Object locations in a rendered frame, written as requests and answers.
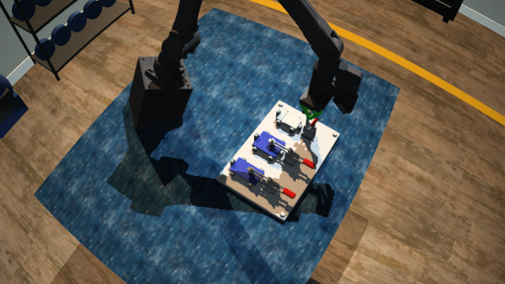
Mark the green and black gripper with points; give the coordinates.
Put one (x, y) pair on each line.
(306, 102)

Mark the blue rectangular block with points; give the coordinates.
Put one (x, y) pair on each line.
(262, 145)
(240, 169)

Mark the white fixture plate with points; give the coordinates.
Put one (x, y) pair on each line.
(296, 178)

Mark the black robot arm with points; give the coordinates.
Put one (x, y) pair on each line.
(325, 42)

